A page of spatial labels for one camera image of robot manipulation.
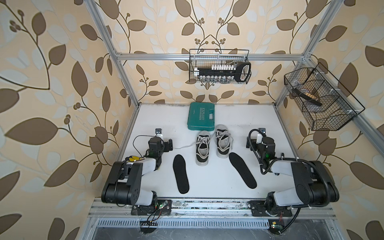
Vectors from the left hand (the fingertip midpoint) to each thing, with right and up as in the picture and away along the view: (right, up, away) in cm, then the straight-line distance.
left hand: (160, 138), depth 93 cm
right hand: (+61, 0, 0) cm, 61 cm away
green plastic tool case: (+26, +14, +14) cm, 33 cm away
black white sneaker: (+26, -6, -3) cm, 27 cm away
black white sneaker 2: (+40, -2, +2) cm, 40 cm away
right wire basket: (+87, +19, -21) cm, 91 cm away
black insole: (+13, -17, -6) cm, 22 cm away
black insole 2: (+49, -15, -4) cm, 51 cm away
